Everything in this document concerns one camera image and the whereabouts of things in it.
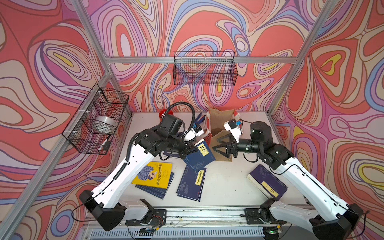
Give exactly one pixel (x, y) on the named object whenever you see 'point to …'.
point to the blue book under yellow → (158, 192)
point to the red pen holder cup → (162, 111)
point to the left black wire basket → (101, 101)
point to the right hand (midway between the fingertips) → (216, 148)
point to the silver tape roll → (104, 124)
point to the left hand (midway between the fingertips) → (197, 148)
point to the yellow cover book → (155, 174)
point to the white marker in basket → (101, 146)
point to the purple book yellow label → (267, 182)
